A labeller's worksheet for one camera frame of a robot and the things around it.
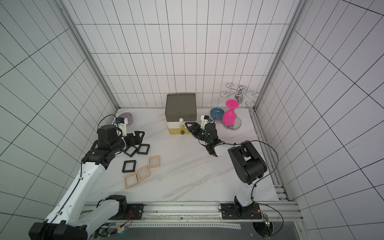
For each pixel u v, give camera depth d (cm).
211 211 74
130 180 83
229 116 90
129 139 67
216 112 114
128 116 107
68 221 38
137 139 69
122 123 67
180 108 90
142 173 85
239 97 88
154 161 90
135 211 72
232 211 72
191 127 81
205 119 85
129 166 90
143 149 98
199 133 80
